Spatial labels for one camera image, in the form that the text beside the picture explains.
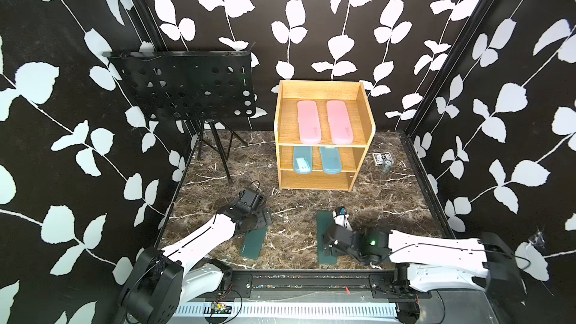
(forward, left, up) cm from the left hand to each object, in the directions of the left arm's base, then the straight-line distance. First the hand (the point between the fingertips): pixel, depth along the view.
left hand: (262, 217), depth 86 cm
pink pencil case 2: (+22, -19, +30) cm, 41 cm away
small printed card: (+29, -56, -2) cm, 63 cm away
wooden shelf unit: (+38, -12, +31) cm, 50 cm away
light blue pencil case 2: (+16, -17, +15) cm, 28 cm away
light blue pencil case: (+16, -27, +15) cm, 35 cm away
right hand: (-11, -24, +4) cm, 27 cm away
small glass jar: (+22, -57, 0) cm, 61 cm away
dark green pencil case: (0, -25, -5) cm, 26 cm away
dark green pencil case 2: (-9, +3, -2) cm, 10 cm away
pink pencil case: (+18, -29, +30) cm, 46 cm away
